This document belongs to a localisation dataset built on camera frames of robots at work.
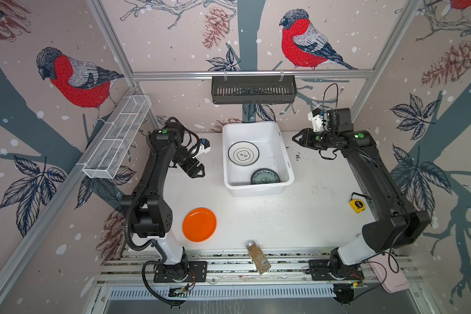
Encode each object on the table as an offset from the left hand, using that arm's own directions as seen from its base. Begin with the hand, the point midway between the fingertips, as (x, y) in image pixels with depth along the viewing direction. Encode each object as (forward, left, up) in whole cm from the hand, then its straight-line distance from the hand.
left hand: (194, 167), depth 81 cm
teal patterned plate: (+8, -33, -19) cm, 39 cm away
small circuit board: (-41, +4, -23) cm, 47 cm away
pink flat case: (-37, -72, -13) cm, 82 cm away
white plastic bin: (+31, -35, -13) cm, 48 cm away
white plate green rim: (+23, -22, -19) cm, 37 cm away
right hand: (+5, -41, +11) cm, 43 cm away
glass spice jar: (-33, -27, -15) cm, 45 cm away
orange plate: (-17, -1, -20) cm, 26 cm away
